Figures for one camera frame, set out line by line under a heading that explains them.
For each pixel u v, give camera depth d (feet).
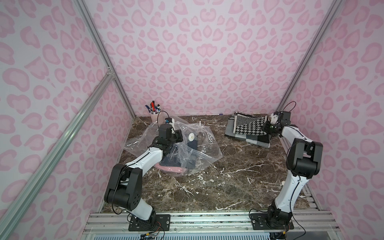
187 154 2.77
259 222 2.37
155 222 2.36
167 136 2.29
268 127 2.95
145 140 3.11
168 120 2.61
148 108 3.42
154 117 3.52
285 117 2.63
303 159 1.78
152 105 3.44
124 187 1.47
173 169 2.86
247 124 3.47
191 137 3.04
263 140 3.31
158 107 3.58
